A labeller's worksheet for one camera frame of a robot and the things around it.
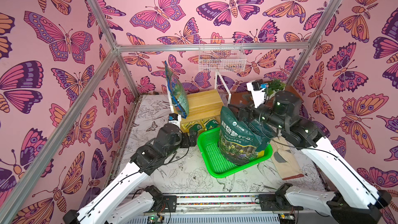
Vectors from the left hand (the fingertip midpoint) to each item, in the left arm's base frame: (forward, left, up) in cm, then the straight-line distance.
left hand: (190, 130), depth 71 cm
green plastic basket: (-3, -11, -25) cm, 28 cm away
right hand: (+3, -18, +16) cm, 24 cm away
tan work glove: (-4, -52, -25) cm, 58 cm away
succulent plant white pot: (+25, -44, +4) cm, 51 cm away
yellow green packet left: (+14, 0, -20) cm, 24 cm away
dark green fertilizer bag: (-3, -22, -5) cm, 23 cm away
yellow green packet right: (+16, -9, -18) cm, 26 cm away
